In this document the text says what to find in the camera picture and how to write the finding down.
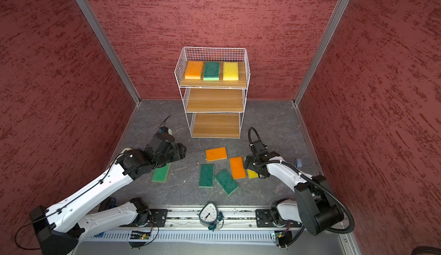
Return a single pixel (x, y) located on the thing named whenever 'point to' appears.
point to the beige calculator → (126, 149)
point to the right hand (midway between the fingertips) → (252, 170)
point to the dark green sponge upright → (207, 176)
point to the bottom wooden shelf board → (216, 124)
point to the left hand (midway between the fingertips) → (180, 153)
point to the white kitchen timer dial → (209, 216)
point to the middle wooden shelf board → (215, 100)
